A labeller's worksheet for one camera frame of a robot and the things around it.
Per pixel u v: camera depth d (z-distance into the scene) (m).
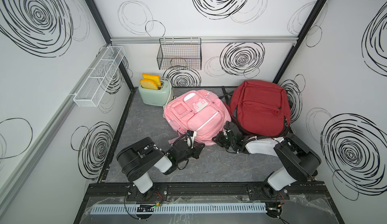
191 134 0.78
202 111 0.99
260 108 0.96
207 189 0.75
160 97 1.00
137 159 0.46
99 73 0.72
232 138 0.71
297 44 0.94
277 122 0.89
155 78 0.96
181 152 0.67
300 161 0.45
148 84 0.96
